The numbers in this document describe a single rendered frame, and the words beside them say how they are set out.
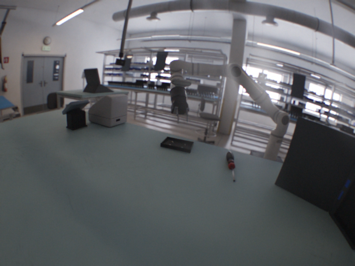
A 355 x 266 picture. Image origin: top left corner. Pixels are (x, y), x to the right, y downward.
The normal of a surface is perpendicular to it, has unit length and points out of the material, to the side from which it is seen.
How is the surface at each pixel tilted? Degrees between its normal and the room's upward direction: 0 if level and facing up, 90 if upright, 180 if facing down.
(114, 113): 90
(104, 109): 90
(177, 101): 42
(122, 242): 0
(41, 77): 90
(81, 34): 90
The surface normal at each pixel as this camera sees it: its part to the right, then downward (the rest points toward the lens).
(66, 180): 0.12, -0.94
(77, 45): 0.91, 0.23
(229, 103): -0.40, 0.24
